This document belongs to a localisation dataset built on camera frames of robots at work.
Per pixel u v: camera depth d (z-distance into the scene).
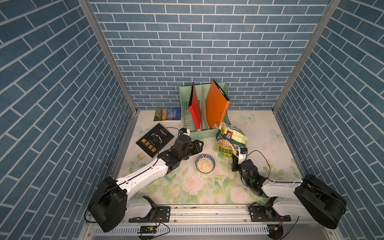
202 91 1.02
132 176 0.47
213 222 0.72
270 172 0.88
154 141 0.99
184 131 0.75
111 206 0.40
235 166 0.78
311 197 0.46
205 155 0.89
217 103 0.87
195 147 0.71
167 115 1.16
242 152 0.75
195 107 1.05
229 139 0.81
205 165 0.84
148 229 0.72
